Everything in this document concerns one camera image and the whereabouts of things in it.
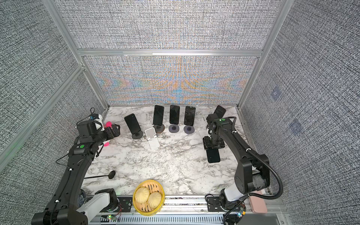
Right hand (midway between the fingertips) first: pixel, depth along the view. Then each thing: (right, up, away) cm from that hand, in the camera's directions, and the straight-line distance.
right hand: (212, 146), depth 83 cm
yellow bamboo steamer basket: (-37, -29, -13) cm, 49 cm away
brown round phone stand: (-34, +9, +21) cm, 41 cm away
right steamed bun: (-32, -24, -14) cm, 42 cm away
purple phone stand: (-12, +8, +22) cm, 27 cm away
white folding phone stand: (-38, +2, +13) cm, 40 cm away
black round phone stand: (-50, +5, +19) cm, 54 cm away
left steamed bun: (-38, -22, -12) cm, 46 cm away
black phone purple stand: (-12, +19, +14) cm, 27 cm away
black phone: (-34, +19, +14) cm, 42 cm away
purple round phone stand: (-24, +9, +23) cm, 34 cm away
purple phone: (-23, +20, +16) cm, 34 cm away
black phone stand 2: (+8, +21, +10) cm, 25 cm away
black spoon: (-60, -17, 0) cm, 62 cm away
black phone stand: (-50, +13, +9) cm, 53 cm away
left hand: (-57, +11, -5) cm, 58 cm away
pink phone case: (+21, -28, -12) cm, 37 cm away
